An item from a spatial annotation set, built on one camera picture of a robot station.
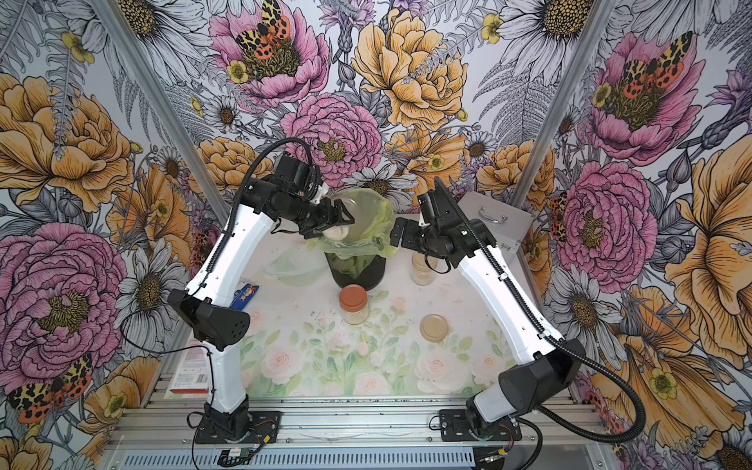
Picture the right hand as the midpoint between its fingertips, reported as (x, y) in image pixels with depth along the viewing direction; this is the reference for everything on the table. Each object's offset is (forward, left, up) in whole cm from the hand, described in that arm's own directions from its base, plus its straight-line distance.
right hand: (406, 244), depth 75 cm
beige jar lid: (-8, -9, -30) cm, 33 cm away
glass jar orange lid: (-6, +14, -19) cm, 24 cm away
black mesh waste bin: (+6, +10, -23) cm, 26 cm away
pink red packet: (-22, +58, -25) cm, 66 cm away
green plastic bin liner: (+13, +9, -9) cm, 18 cm away
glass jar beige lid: (+7, -6, -22) cm, 24 cm away
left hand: (+4, +17, +1) cm, 17 cm away
